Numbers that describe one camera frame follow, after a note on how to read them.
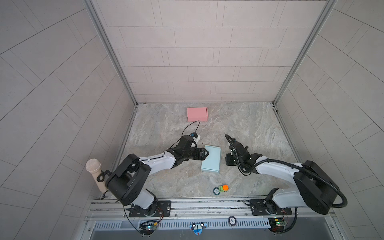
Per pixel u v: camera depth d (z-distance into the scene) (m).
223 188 0.75
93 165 0.58
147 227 0.65
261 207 0.71
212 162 0.83
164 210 0.70
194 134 0.79
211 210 0.71
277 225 0.67
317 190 0.42
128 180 0.43
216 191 0.77
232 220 0.68
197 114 1.06
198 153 0.75
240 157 0.65
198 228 0.65
